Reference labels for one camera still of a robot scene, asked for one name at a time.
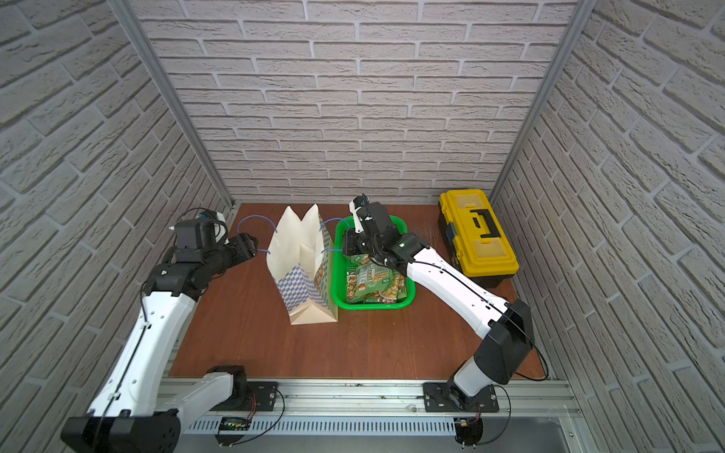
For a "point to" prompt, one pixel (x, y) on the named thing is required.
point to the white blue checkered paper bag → (300, 259)
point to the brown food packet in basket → (368, 281)
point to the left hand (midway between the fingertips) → (240, 238)
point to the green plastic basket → (339, 271)
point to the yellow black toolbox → (474, 239)
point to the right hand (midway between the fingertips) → (347, 235)
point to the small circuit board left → (236, 424)
